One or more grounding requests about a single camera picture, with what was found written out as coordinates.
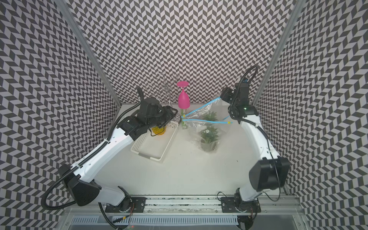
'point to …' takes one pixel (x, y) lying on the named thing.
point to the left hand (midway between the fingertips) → (176, 114)
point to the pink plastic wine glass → (183, 99)
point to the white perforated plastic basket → (155, 147)
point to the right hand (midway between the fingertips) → (226, 93)
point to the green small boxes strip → (184, 126)
